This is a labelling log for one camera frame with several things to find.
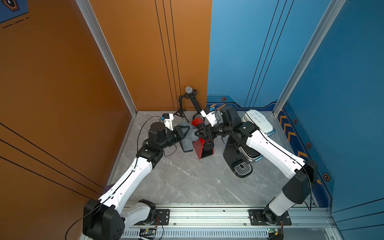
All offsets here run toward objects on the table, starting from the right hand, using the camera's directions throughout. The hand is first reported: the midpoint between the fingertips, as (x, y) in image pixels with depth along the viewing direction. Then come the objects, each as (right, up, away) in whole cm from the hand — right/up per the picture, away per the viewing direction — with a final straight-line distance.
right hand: (199, 131), depth 74 cm
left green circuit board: (-26, -50, -2) cm, 56 cm away
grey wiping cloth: (-6, -5, -4) cm, 9 cm away
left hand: (-5, +2, 0) cm, 5 cm away
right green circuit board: (+37, -49, -1) cm, 61 cm away
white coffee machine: (+35, +5, +11) cm, 37 cm away
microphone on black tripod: (-6, +25, +27) cm, 37 cm away
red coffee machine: (0, -9, +11) cm, 14 cm away
